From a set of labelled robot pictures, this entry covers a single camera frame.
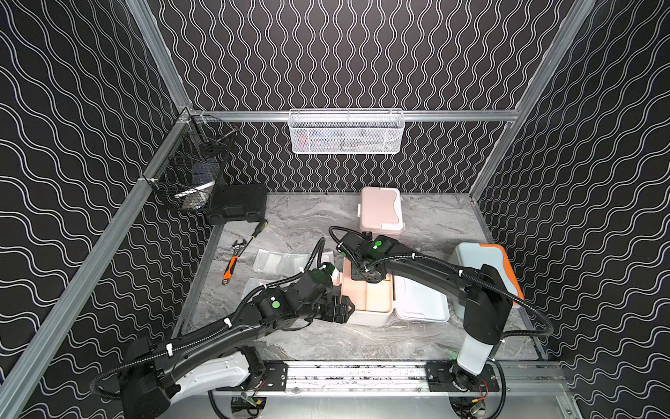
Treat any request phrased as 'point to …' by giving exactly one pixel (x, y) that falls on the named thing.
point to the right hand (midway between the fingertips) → (362, 272)
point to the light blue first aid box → (473, 256)
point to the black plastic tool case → (237, 202)
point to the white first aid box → (406, 298)
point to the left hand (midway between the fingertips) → (345, 304)
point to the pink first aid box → (379, 211)
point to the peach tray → (367, 297)
